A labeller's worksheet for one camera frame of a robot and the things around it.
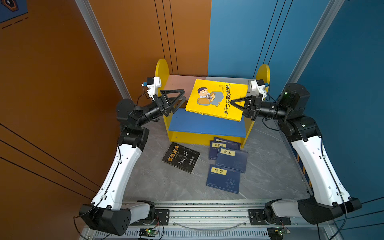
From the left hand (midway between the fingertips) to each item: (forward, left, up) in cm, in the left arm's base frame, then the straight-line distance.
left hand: (185, 96), depth 51 cm
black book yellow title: (+5, +6, -52) cm, 53 cm away
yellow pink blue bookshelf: (+20, +5, -39) cm, 44 cm away
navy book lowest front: (-9, -20, -53) cm, 57 cm away
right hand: (-1, -16, -3) cm, 16 cm away
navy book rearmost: (+12, -26, -49) cm, 57 cm away
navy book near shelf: (+11, -16, -50) cm, 54 cm away
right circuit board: (-34, -43, -54) cm, 77 cm away
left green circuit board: (-34, +19, -55) cm, 67 cm away
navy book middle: (+2, -26, -50) cm, 56 cm away
